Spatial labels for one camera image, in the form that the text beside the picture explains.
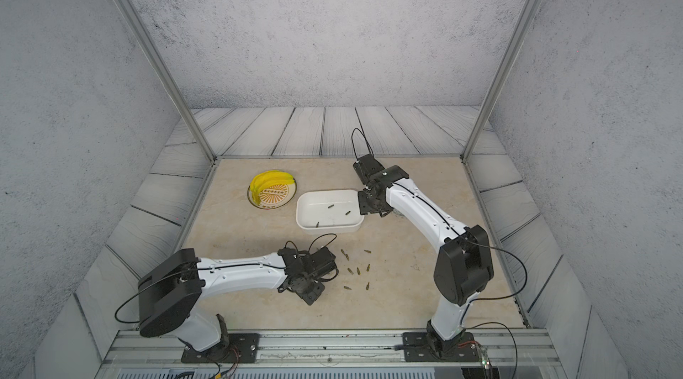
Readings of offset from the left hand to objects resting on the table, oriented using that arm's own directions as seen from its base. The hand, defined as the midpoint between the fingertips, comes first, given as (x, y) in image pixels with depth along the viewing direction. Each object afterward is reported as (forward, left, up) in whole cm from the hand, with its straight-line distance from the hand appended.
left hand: (317, 295), depth 82 cm
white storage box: (+32, -3, -1) cm, 32 cm away
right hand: (+22, -18, +16) cm, 32 cm away
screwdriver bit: (+30, -10, 0) cm, 31 cm away
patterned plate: (+39, +20, 0) cm, 44 cm away
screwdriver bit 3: (+25, +1, 0) cm, 25 cm away
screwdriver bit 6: (+8, -13, -1) cm, 15 cm away
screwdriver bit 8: (+14, -16, -1) cm, 22 cm away
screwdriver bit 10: (+3, -16, -1) cm, 16 cm away
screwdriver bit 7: (+9, -16, -1) cm, 19 cm away
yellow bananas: (+44, +23, +5) cm, 50 cm away
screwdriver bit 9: (+3, -9, -1) cm, 10 cm away
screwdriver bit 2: (+34, -3, 0) cm, 34 cm away
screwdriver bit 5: (+8, -11, -1) cm, 13 cm away
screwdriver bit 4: (+13, -9, -1) cm, 16 cm away
